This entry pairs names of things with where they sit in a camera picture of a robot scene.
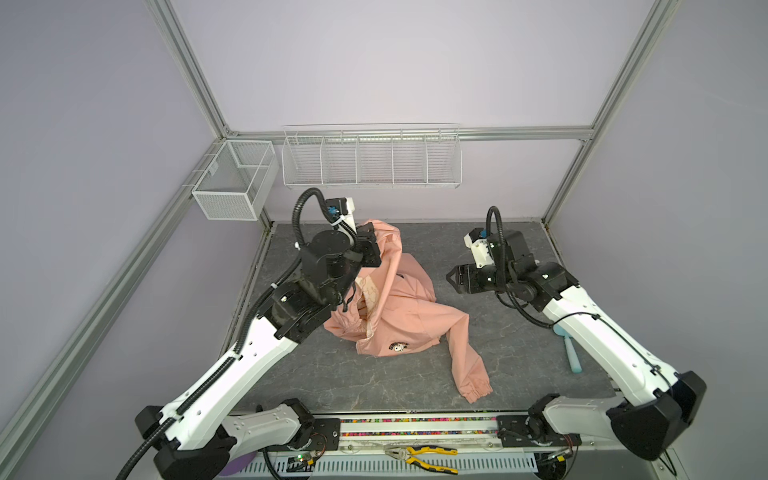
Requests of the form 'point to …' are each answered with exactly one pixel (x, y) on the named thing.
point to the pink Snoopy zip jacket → (392, 311)
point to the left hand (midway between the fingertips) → (373, 230)
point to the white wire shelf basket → (372, 156)
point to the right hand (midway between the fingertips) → (459, 276)
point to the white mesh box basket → (237, 182)
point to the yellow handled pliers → (406, 453)
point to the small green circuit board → (297, 458)
